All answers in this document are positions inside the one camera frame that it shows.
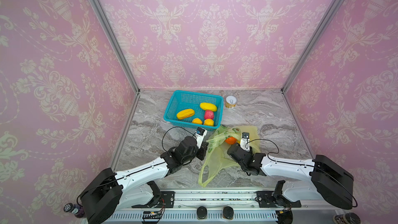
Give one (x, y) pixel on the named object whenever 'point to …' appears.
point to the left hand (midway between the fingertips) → (209, 145)
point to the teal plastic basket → (182, 100)
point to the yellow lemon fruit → (209, 122)
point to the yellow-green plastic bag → (217, 156)
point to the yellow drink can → (230, 101)
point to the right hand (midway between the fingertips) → (238, 147)
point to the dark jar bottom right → (350, 218)
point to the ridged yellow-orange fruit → (185, 113)
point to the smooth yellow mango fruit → (208, 106)
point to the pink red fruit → (209, 114)
